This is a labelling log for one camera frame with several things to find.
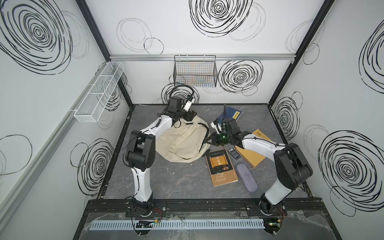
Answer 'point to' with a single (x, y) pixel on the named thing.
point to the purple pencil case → (247, 178)
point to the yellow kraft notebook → (253, 158)
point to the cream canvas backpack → (185, 142)
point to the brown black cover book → (220, 168)
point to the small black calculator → (234, 154)
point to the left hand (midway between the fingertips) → (192, 110)
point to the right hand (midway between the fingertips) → (206, 141)
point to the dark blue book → (231, 113)
